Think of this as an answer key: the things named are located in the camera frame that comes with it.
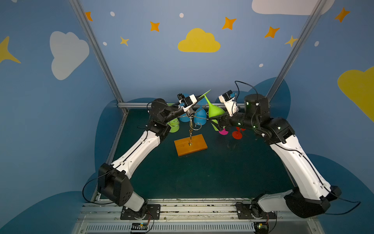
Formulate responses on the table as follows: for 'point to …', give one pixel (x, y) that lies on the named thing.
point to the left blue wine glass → (186, 118)
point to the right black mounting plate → (243, 212)
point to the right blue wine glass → (200, 115)
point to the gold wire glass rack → (191, 126)
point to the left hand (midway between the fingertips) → (199, 91)
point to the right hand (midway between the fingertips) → (217, 112)
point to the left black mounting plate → (149, 212)
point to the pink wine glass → (223, 132)
